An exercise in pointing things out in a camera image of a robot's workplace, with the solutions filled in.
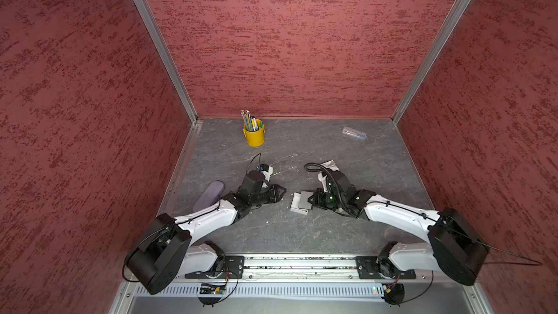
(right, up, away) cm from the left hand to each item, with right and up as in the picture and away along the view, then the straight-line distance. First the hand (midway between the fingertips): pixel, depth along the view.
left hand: (283, 195), depth 85 cm
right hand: (+10, -4, -1) cm, 11 cm away
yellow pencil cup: (-14, +23, +22) cm, 34 cm away
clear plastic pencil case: (+39, +26, +29) cm, 55 cm away
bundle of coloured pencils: (-16, +31, +18) cm, 39 cm away
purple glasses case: (-31, -2, +4) cm, 31 cm away
